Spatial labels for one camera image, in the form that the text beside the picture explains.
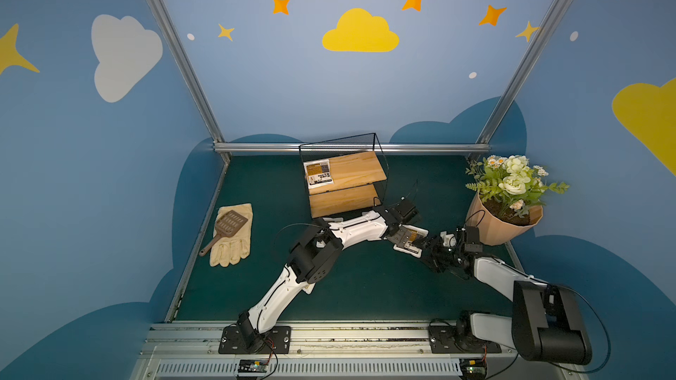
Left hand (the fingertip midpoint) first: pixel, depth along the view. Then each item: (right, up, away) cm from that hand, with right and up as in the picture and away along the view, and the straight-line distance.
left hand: (393, 226), depth 96 cm
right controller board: (+18, -36, -24) cm, 47 cm away
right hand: (+8, -6, -6) cm, 12 cm away
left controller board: (-44, -35, -25) cm, 62 cm away
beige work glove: (-59, -8, -4) cm, 59 cm away
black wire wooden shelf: (-19, +19, -1) cm, 27 cm away
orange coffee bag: (-28, +20, -4) cm, 34 cm away
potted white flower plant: (+28, +13, -23) cm, 39 cm away
